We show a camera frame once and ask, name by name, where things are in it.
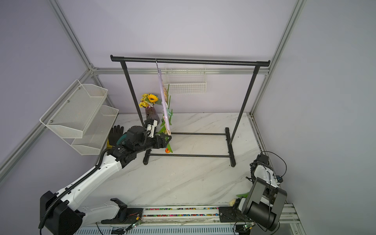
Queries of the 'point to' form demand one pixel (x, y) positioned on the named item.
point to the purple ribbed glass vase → (152, 113)
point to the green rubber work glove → (121, 139)
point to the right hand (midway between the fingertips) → (258, 185)
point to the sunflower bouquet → (148, 100)
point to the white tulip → (162, 129)
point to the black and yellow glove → (115, 133)
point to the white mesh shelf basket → (79, 118)
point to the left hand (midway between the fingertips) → (165, 139)
